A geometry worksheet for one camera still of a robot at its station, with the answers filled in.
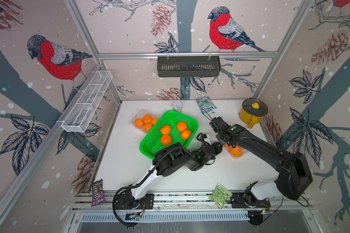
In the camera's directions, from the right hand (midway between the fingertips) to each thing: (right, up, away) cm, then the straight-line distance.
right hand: (227, 132), depth 86 cm
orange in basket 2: (-38, 0, +11) cm, 40 cm away
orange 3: (-58, +4, +15) cm, 60 cm away
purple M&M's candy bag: (-72, -33, -11) cm, 80 cm away
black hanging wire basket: (-22, +46, +18) cm, 54 cm away
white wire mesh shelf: (-80, +18, -6) cm, 82 cm away
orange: (-52, +7, +16) cm, 55 cm away
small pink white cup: (-30, +16, +24) cm, 42 cm away
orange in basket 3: (-25, -3, +6) cm, 26 cm away
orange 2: (-47, +5, +15) cm, 50 cm away
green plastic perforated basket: (-35, +1, +17) cm, 39 cm away
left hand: (+1, -7, +2) cm, 7 cm away
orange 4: (-51, +2, +10) cm, 52 cm away
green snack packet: (-8, -32, -11) cm, 35 cm away
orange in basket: (-28, +2, +13) cm, 30 cm away
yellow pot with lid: (+24, +13, +17) cm, 32 cm away
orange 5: (+5, -12, -1) cm, 13 cm away
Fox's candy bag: (-7, +18, +29) cm, 35 cm away
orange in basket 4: (-38, -6, +7) cm, 39 cm away
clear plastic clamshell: (-58, +10, +18) cm, 62 cm away
